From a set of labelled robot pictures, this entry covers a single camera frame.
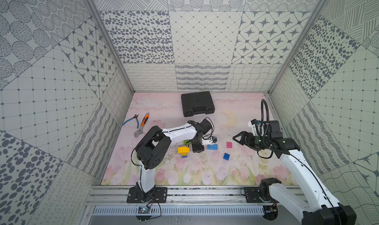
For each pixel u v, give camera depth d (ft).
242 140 2.25
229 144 2.96
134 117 3.44
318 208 1.28
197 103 3.68
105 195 2.46
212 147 2.95
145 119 3.41
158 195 2.41
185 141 2.31
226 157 2.82
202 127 2.45
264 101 2.09
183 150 2.62
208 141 2.68
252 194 2.45
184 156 2.81
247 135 2.26
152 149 1.60
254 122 2.39
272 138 1.94
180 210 2.30
